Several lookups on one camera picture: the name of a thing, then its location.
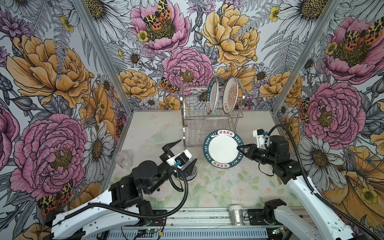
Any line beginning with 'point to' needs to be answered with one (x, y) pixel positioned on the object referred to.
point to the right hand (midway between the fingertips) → (237, 152)
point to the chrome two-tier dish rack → (197, 123)
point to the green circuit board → (150, 231)
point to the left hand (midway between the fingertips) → (185, 152)
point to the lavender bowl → (191, 177)
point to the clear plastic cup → (124, 159)
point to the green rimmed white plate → (220, 148)
